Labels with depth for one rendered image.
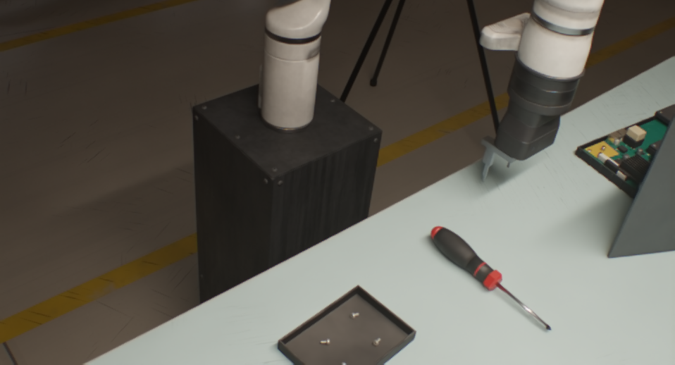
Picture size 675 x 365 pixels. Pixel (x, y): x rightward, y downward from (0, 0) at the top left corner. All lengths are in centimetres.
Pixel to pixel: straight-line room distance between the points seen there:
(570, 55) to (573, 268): 24
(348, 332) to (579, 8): 40
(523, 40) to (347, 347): 37
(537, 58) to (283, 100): 52
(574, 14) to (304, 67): 52
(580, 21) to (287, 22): 50
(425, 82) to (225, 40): 93
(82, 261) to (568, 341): 167
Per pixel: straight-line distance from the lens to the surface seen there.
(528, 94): 79
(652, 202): 83
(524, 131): 81
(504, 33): 79
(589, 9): 75
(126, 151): 256
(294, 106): 116
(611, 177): 99
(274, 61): 113
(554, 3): 74
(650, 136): 110
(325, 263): 76
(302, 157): 114
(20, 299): 212
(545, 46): 76
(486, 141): 85
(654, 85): 128
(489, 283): 76
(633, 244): 87
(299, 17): 110
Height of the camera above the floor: 155
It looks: 38 degrees down
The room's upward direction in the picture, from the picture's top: 8 degrees clockwise
